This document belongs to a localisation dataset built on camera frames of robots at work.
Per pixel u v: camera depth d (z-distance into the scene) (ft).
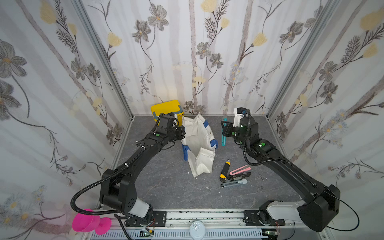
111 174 1.36
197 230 2.17
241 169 2.97
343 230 1.34
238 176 2.88
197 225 2.21
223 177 2.85
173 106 3.59
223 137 2.41
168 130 2.10
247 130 1.75
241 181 2.82
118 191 1.39
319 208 1.25
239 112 2.12
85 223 1.95
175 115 2.55
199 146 3.28
